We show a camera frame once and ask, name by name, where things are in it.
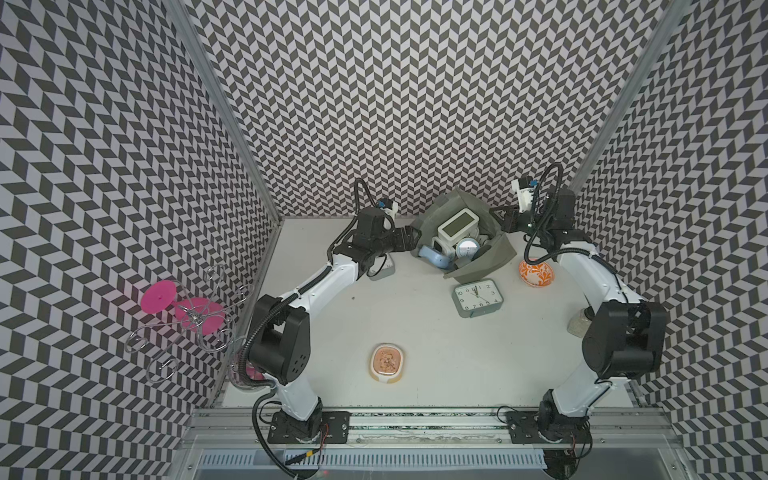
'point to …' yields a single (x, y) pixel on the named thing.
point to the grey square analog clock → (382, 268)
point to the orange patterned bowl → (539, 275)
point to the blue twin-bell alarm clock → (468, 247)
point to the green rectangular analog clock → (477, 298)
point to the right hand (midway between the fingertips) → (492, 213)
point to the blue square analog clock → (442, 260)
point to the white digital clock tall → (458, 226)
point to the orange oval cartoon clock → (386, 363)
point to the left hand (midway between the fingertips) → (413, 235)
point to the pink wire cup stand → (173, 314)
